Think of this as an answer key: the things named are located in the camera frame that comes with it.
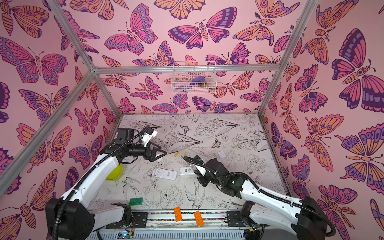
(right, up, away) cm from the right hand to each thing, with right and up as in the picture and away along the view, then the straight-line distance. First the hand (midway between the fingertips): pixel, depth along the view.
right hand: (196, 168), depth 76 cm
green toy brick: (-32, -19, +3) cm, 37 cm away
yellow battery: (-13, +3, +21) cm, 25 cm away
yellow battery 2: (-7, +3, +21) cm, 22 cm away
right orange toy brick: (+2, -24, -4) cm, 24 cm away
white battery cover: (+17, +3, +21) cm, 27 cm away
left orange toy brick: (-9, -23, -2) cm, 25 cm away
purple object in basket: (+3, +52, +18) cm, 55 cm away
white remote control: (-18, -6, +12) cm, 22 cm away
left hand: (-17, +10, -1) cm, 19 cm away
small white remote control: (-6, -5, +13) cm, 15 cm away
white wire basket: (-1, +49, +17) cm, 52 cm away
